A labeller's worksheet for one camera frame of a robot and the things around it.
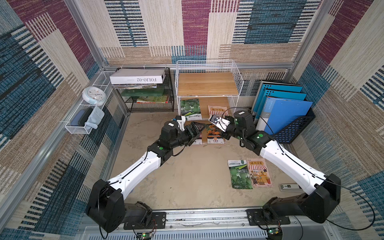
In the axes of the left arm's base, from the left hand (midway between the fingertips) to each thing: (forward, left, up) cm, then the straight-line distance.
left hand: (203, 129), depth 74 cm
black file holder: (+9, -52, -19) cm, 57 cm away
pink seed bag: (+15, -9, -2) cm, 18 cm away
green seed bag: (-11, -22, -28) cm, 37 cm away
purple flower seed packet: (+12, +1, -27) cm, 30 cm away
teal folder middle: (+26, -46, 0) cm, 53 cm away
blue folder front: (+15, -44, -5) cm, 47 cm away
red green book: (+32, +31, -8) cm, 45 cm away
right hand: (+6, -8, +1) cm, 10 cm away
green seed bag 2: (+18, +6, -3) cm, 19 cm away
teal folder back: (+30, -46, +2) cm, 55 cm away
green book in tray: (+31, +35, -1) cm, 47 cm away
